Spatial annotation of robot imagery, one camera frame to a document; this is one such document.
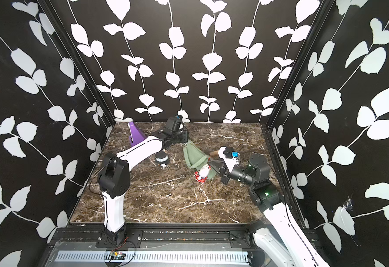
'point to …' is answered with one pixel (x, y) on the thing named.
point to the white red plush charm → (202, 174)
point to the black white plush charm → (161, 157)
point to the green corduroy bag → (194, 158)
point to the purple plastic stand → (136, 136)
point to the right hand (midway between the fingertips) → (209, 160)
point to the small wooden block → (214, 153)
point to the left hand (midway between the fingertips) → (188, 131)
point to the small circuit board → (116, 255)
